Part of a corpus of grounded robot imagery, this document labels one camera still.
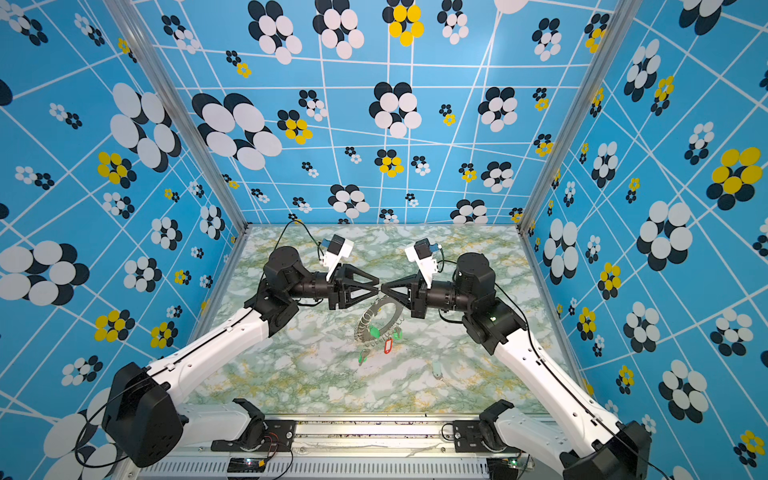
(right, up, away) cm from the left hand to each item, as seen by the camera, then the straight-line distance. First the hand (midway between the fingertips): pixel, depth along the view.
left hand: (377, 290), depth 63 cm
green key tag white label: (-4, -17, +7) cm, 19 cm away
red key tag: (+2, -16, +12) cm, 20 cm away
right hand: (+2, 0, -1) cm, 2 cm away
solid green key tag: (-1, -9, 0) cm, 9 cm away
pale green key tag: (+16, -25, +21) cm, 37 cm away
